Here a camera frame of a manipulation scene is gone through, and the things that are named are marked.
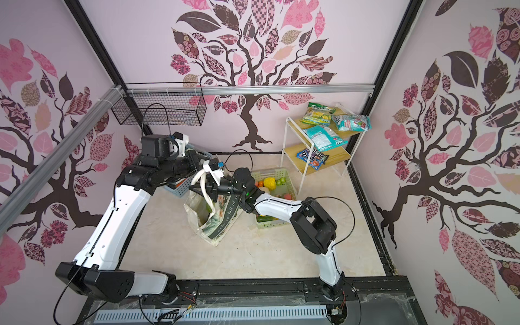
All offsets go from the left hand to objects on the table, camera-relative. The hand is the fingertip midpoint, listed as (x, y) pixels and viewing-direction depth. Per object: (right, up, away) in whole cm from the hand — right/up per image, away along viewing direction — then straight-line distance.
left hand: (209, 163), depth 70 cm
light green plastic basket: (+25, -8, +33) cm, 42 cm away
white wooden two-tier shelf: (+37, +6, +7) cm, 39 cm away
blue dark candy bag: (+45, +3, +25) cm, 51 cm away
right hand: (-6, -7, -2) cm, 9 cm away
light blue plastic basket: (-23, -11, +27) cm, 37 cm away
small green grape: (+29, -8, +34) cm, 46 cm away
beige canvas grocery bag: (+1, -24, +5) cm, 24 cm away
